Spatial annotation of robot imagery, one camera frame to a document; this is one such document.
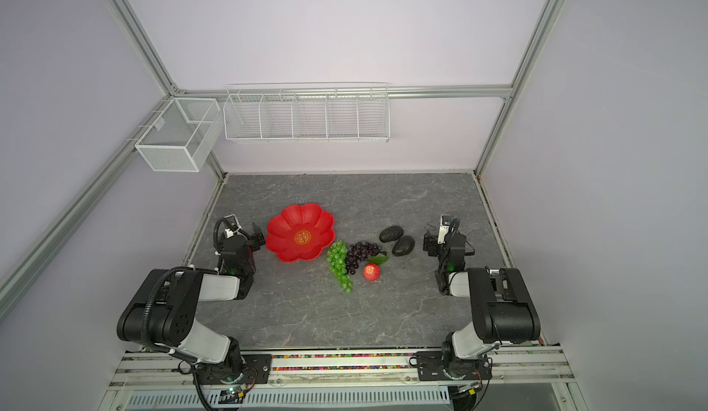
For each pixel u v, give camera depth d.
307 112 0.98
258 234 0.87
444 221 0.82
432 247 0.85
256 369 0.74
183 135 1.00
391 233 0.96
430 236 0.87
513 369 0.74
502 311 0.45
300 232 1.02
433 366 0.74
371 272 0.87
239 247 0.71
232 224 0.77
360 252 0.91
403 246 0.94
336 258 0.89
